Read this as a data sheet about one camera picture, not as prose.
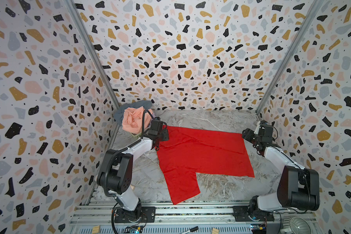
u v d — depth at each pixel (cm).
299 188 44
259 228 72
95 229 69
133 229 70
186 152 99
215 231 69
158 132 74
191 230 70
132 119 103
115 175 46
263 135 70
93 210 76
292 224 72
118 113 111
